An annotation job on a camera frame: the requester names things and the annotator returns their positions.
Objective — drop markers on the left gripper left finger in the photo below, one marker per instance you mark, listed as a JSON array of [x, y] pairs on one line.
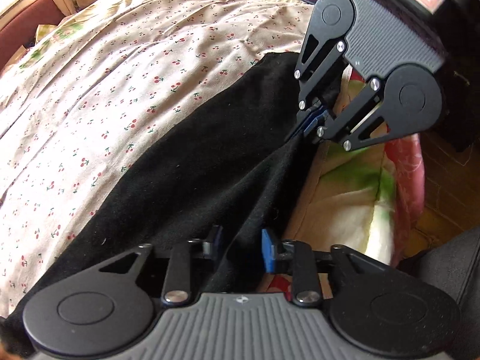
[[109, 306]]

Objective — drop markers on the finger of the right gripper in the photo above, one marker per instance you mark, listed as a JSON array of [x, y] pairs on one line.
[[320, 64], [408, 101]]

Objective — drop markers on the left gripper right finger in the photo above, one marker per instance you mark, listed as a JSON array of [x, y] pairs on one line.
[[372, 306]]

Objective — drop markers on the black pants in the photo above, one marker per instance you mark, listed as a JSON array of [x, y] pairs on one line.
[[231, 164]]

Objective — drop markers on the cherry print bed sheet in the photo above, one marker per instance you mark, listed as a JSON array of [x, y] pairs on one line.
[[91, 97]]

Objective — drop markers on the dark red headboard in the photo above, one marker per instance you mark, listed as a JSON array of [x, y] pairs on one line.
[[21, 30]]

